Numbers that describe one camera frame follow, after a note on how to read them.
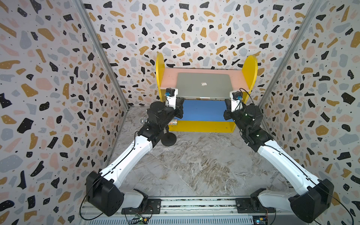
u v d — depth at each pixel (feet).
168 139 3.29
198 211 2.40
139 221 2.35
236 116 2.01
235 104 1.93
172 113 2.06
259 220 2.35
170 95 1.89
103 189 1.25
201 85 2.45
